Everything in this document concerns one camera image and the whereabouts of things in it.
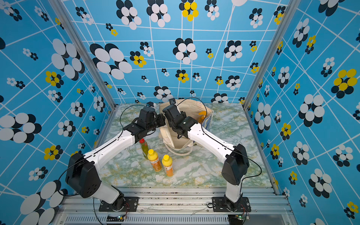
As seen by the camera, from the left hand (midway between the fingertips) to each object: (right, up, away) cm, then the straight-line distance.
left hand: (168, 116), depth 83 cm
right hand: (+6, +1, -1) cm, 7 cm away
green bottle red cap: (-13, -19, -3) cm, 23 cm away
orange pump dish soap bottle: (+21, +1, 0) cm, 21 cm away
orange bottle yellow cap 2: (+1, -23, -14) cm, 27 cm away
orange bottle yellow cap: (-7, -21, -12) cm, 25 cm away
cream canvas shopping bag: (+19, +3, +4) cm, 20 cm away
